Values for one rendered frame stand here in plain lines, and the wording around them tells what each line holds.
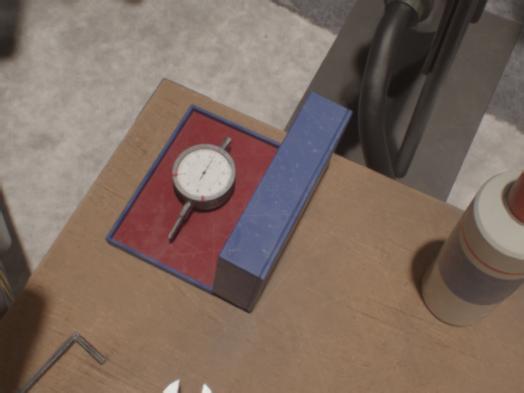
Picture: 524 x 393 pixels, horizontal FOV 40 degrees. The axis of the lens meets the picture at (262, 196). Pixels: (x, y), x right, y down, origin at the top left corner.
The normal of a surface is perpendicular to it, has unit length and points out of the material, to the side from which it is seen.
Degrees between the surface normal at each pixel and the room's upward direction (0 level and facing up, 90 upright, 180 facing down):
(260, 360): 0
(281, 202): 7
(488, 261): 90
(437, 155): 0
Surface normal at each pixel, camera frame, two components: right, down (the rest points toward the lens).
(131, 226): 0.00, -0.41
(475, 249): -0.85, 0.48
